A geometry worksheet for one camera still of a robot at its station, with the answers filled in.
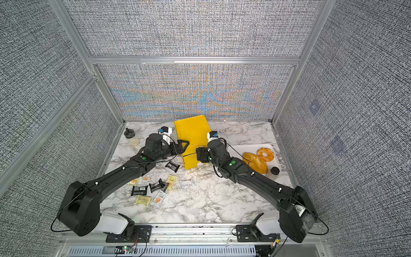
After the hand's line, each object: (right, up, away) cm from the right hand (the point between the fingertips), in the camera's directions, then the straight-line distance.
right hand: (201, 145), depth 80 cm
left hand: (-7, +1, +3) cm, 8 cm away
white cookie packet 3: (-8, -22, +8) cm, 24 cm away
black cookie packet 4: (-20, -23, +6) cm, 31 cm away
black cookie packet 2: (-33, -24, +5) cm, 42 cm away
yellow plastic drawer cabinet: (-4, +8, +7) cm, 11 cm away
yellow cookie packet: (-17, -20, +10) cm, 28 cm away
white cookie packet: (-29, -19, +11) cm, 36 cm away
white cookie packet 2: (-22, -28, +4) cm, 35 cm away
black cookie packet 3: (-25, -23, +6) cm, 35 cm away
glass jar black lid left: (-45, +6, +20) cm, 50 cm away
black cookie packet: (-17, -13, +15) cm, 27 cm away
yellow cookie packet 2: (-29, -28, +2) cm, 40 cm away
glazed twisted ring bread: (+40, -7, +22) cm, 46 cm away
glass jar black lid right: (+38, -13, +4) cm, 41 cm away
